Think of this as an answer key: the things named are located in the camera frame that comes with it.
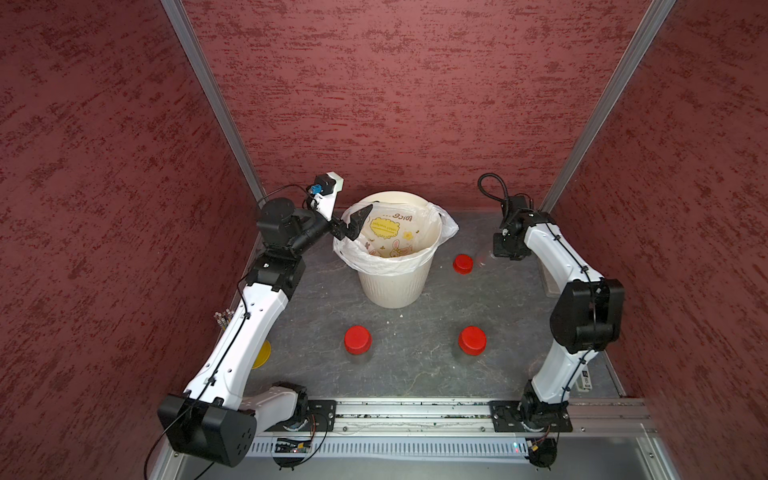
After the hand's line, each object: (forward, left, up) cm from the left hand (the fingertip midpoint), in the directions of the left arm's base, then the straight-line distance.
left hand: (352, 199), depth 67 cm
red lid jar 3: (+8, -39, -34) cm, 52 cm away
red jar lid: (+9, -34, -39) cm, 53 cm away
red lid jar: (-23, -1, -28) cm, 37 cm away
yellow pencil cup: (-23, +27, -40) cm, 53 cm away
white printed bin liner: (+11, -10, -25) cm, 29 cm away
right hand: (+5, -45, -28) cm, 53 cm away
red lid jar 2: (-22, -30, -29) cm, 47 cm away
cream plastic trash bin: (-7, -10, -30) cm, 32 cm away
